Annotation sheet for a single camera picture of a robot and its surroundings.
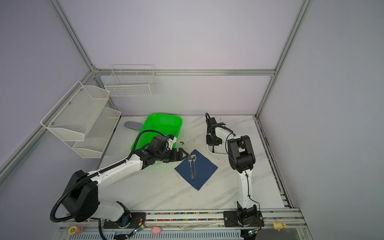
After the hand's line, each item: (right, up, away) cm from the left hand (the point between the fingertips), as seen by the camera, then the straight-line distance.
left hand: (182, 156), depth 81 cm
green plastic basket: (-14, +19, +23) cm, 33 cm away
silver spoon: (+6, -3, +14) cm, 16 cm away
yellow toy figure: (+46, -30, -14) cm, 57 cm away
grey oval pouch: (-40, +18, +30) cm, 53 cm away
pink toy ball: (-11, -33, -12) cm, 37 cm away
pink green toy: (-48, -31, -14) cm, 59 cm away
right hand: (+19, +5, +22) cm, 29 cm away
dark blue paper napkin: (+13, -10, +10) cm, 19 cm away
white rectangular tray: (+23, +2, +14) cm, 27 cm away
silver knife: (+19, +2, +19) cm, 27 cm away
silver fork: (+4, -5, +14) cm, 15 cm away
